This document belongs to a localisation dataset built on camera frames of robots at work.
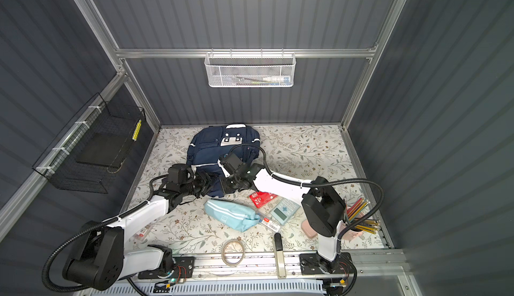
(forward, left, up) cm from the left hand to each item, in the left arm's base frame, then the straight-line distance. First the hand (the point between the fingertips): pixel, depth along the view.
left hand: (218, 178), depth 86 cm
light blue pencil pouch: (-14, -5, -7) cm, 16 cm away
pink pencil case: (-21, -36, -8) cm, 42 cm away
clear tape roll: (-26, -2, -10) cm, 28 cm away
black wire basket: (0, +46, +18) cm, 49 cm away
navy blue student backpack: (+22, +7, -3) cm, 23 cm away
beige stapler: (-32, -24, -7) cm, 41 cm away
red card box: (-6, -18, -10) cm, 21 cm away
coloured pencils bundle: (-25, -55, +5) cm, 61 cm away
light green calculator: (-12, -28, -9) cm, 32 cm away
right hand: (-5, -2, +1) cm, 5 cm away
